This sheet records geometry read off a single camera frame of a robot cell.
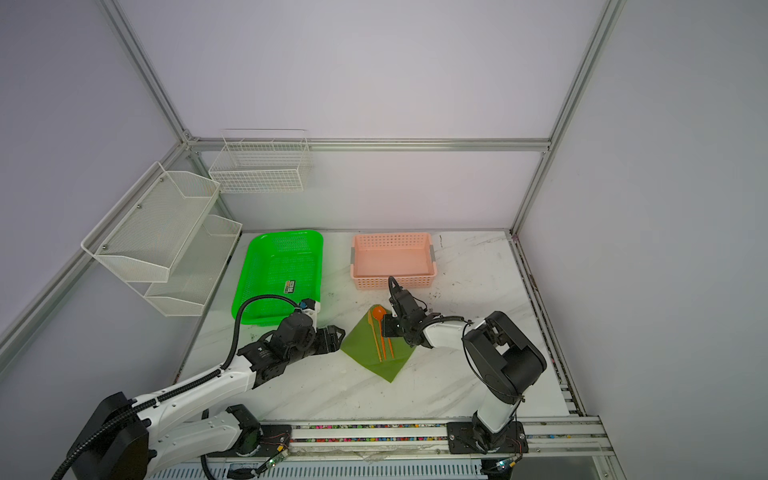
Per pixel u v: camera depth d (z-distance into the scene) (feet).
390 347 2.89
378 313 3.14
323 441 2.45
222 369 1.73
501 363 1.53
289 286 3.41
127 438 1.30
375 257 3.66
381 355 2.87
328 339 2.44
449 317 1.98
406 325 2.36
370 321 3.12
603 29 2.30
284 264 3.64
